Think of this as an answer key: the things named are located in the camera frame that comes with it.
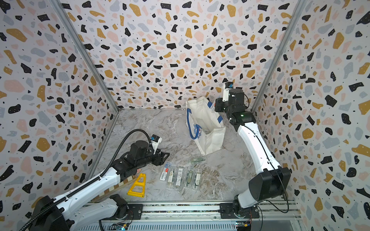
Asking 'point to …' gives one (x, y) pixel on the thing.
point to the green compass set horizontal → (198, 160)
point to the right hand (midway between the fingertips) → (217, 99)
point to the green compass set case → (189, 176)
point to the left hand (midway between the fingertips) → (166, 152)
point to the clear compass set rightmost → (198, 179)
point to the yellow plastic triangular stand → (138, 188)
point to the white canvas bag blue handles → (205, 124)
